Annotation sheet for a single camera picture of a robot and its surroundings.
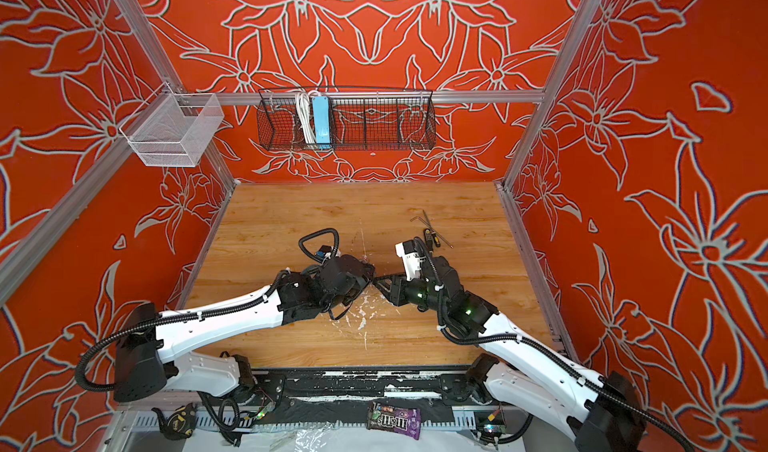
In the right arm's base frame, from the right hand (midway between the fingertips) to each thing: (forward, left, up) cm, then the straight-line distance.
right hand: (371, 283), depth 70 cm
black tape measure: (-26, +44, -17) cm, 54 cm away
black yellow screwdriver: (+28, -21, -20) cm, 40 cm away
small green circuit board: (-27, -29, -21) cm, 45 cm away
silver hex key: (+37, -16, -21) cm, 45 cm away
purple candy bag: (-26, -8, -18) cm, 33 cm away
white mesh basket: (+48, +63, +12) cm, 80 cm away
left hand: (+4, -2, -1) cm, 5 cm away
